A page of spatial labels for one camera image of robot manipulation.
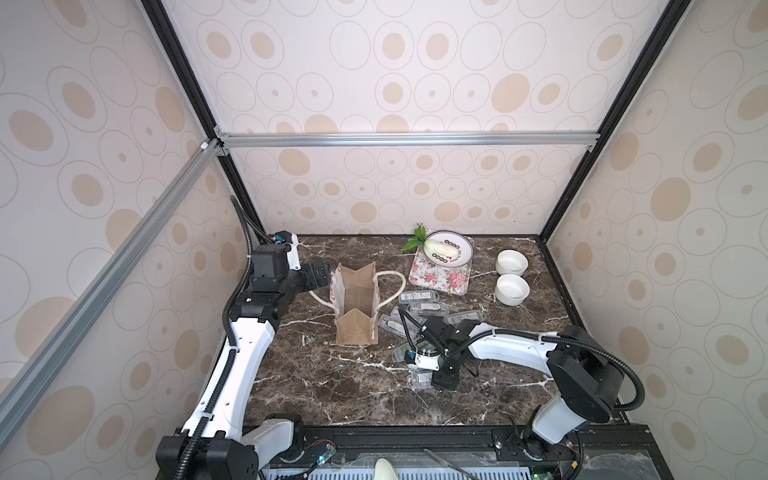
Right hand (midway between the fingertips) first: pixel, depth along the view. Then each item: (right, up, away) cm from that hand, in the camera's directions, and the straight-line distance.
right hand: (447, 371), depth 87 cm
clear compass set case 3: (+4, +14, +8) cm, 17 cm away
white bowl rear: (+28, +32, +23) cm, 49 cm away
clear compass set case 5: (-4, +17, +11) cm, 20 cm away
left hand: (-34, +32, -11) cm, 48 cm away
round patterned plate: (+9, +41, +30) cm, 52 cm away
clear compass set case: (-8, -1, -4) cm, 9 cm away
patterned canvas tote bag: (-28, +20, +13) cm, 37 cm away
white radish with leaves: (+1, +38, +26) cm, 46 cm away
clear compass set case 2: (-14, +5, +2) cm, 15 cm away
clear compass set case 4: (-7, +21, +13) cm, 25 cm away
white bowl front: (+25, +22, +16) cm, 37 cm away
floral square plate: (-4, +28, +22) cm, 36 cm away
